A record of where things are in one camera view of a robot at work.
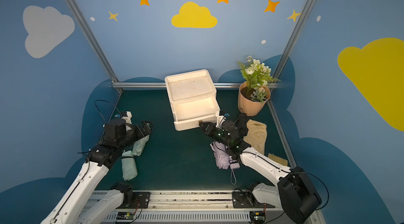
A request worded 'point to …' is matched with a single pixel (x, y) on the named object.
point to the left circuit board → (125, 215)
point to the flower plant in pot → (255, 91)
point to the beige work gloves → (256, 136)
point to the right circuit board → (257, 217)
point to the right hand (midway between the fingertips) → (201, 123)
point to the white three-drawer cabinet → (192, 97)
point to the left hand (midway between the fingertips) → (146, 123)
